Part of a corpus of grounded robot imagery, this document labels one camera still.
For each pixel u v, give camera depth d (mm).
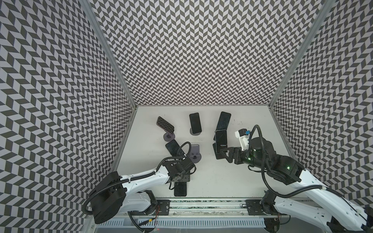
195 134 984
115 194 403
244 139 598
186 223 693
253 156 518
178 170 628
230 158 591
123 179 435
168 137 989
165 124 1007
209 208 739
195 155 864
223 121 934
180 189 769
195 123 957
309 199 448
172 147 806
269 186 500
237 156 568
